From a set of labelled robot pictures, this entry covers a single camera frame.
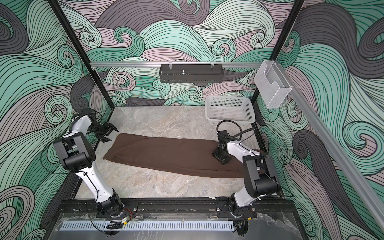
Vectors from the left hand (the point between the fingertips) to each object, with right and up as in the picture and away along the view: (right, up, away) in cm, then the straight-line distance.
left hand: (115, 132), depth 93 cm
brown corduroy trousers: (+41, -15, -2) cm, 43 cm away
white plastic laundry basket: (+88, +17, +25) cm, 93 cm away
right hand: (+65, -16, -2) cm, 67 cm away
